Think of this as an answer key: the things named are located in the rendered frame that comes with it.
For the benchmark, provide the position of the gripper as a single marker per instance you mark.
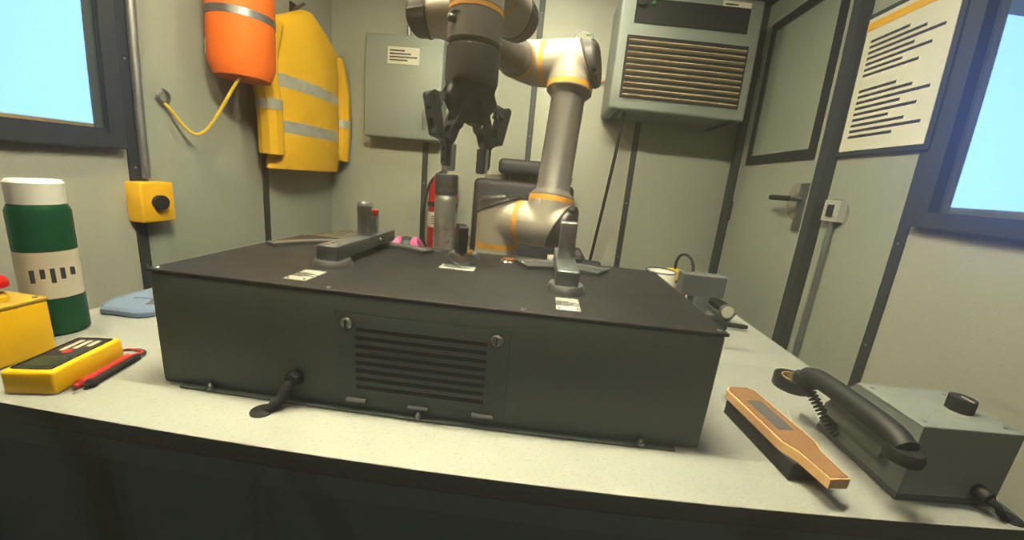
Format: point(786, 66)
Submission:
point(470, 76)

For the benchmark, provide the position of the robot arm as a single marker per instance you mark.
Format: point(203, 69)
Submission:
point(560, 124)

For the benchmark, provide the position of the grey cylindrical key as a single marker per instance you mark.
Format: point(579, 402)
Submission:
point(446, 208)

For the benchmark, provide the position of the black operator seat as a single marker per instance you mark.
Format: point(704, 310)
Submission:
point(504, 192)

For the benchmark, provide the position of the red fire extinguisher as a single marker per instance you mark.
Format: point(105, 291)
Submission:
point(430, 204)

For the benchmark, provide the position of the pink earplugs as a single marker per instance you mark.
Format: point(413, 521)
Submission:
point(410, 242)

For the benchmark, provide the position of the yellow high-visibility vest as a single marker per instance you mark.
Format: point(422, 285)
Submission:
point(308, 100)

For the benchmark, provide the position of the dark grey control console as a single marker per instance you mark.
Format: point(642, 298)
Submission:
point(448, 340)

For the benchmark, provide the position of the white mug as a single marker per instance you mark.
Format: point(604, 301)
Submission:
point(662, 276)

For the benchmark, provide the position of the orange life buoy float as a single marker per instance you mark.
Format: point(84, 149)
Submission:
point(238, 24)

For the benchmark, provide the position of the grey small box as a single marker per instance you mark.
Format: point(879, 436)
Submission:
point(702, 284)

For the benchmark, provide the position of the black flashlight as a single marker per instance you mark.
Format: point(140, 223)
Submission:
point(724, 310)

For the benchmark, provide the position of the grey cabin door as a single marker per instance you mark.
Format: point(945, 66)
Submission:
point(780, 148)

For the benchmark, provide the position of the grey vertical pipe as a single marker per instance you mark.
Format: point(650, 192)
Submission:
point(136, 72)

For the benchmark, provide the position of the light blue cloth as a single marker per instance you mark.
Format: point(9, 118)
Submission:
point(130, 303)

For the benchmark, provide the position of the window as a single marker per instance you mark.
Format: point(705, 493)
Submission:
point(986, 108)
point(50, 48)

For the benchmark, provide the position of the red and black pen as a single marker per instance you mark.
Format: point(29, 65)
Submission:
point(110, 368)

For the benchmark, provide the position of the green and white thermos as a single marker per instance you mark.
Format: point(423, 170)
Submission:
point(46, 252)

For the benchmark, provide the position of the orange and black clipboard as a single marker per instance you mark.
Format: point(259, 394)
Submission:
point(784, 436)

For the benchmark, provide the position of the yellow multimeter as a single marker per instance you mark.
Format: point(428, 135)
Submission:
point(62, 364)

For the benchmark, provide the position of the yellow box with red button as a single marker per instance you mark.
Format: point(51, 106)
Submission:
point(22, 326)

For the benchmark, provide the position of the black telephone handset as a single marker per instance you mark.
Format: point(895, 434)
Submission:
point(860, 412)

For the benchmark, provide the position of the grey radio telephone base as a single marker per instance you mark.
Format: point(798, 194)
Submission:
point(944, 444)

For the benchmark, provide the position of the grey wall electrical cabinet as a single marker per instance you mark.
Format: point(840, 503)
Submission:
point(396, 92)

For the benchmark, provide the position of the black key switch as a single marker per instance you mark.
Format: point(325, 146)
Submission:
point(462, 244)

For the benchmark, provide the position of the grey red-topped button post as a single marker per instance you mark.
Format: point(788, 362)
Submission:
point(367, 218)

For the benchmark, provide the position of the grey wall air conditioner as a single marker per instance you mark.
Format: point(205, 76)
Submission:
point(682, 56)

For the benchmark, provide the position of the yellow wall button box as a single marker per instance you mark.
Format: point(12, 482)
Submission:
point(150, 201)

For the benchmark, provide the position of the grey wall switch conduit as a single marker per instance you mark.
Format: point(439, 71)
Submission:
point(820, 268)

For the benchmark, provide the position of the white wall notice poster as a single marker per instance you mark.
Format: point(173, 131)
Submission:
point(904, 68)

